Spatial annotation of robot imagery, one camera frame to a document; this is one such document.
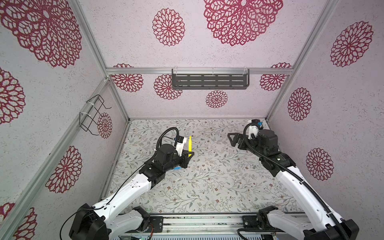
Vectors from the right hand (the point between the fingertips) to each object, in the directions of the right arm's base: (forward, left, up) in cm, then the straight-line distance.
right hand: (233, 133), depth 73 cm
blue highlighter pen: (-16, +27, -6) cm, 32 cm away
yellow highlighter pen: (-6, +21, -3) cm, 22 cm away
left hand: (-7, +21, -9) cm, 24 cm away
